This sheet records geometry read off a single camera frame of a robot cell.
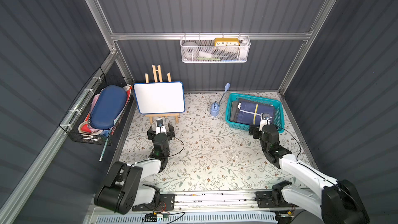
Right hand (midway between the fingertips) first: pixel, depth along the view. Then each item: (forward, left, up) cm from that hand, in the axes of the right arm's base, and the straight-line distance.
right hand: (265, 122), depth 84 cm
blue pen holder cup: (+16, +27, -7) cm, 32 cm away
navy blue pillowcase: (+13, +4, -8) cm, 16 cm away
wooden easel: (+23, +62, +17) cm, 68 cm away
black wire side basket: (-13, +86, +19) cm, 89 cm away
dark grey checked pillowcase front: (+16, +14, -9) cm, 23 cm away
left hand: (-1, +58, -1) cm, 58 cm away
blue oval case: (-5, +75, +20) cm, 78 cm away
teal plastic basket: (+13, -14, -6) cm, 20 cm away
